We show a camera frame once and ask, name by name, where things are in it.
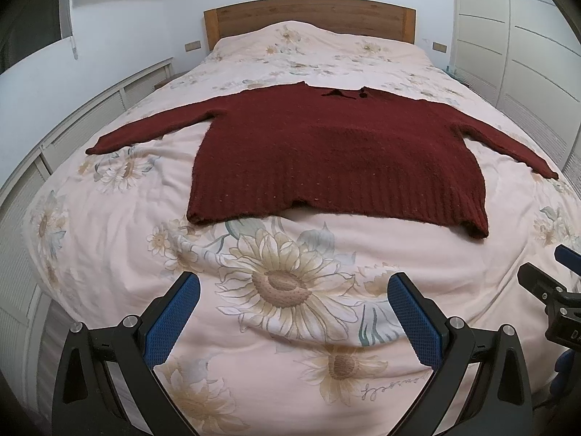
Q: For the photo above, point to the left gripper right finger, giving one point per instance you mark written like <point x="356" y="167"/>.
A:
<point x="499" y="401"/>

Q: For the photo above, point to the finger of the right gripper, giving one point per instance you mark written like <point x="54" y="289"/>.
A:
<point x="548" y="290"/>

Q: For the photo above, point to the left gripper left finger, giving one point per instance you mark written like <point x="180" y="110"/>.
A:
<point x="85" y="401"/>

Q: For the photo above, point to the dark red knit sweater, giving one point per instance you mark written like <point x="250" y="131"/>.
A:
<point x="359" y="152"/>

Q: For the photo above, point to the white low cabinet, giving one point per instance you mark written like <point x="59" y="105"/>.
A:
<point x="24" y="306"/>

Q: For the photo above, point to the white louvered wardrobe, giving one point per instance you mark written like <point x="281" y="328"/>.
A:
<point x="523" y="58"/>

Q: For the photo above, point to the wooden headboard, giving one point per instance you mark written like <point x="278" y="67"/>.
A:
<point x="354" y="17"/>

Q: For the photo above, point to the dark window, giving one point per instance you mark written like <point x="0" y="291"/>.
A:
<point x="32" y="25"/>

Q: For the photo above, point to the right wall switch plate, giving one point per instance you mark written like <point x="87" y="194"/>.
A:
<point x="439" y="47"/>

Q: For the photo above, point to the wall switch plate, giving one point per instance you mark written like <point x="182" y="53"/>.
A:
<point x="439" y="47"/>
<point x="194" y="45"/>

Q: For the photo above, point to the left wall switch plate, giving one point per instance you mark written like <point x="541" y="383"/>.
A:
<point x="194" y="45"/>

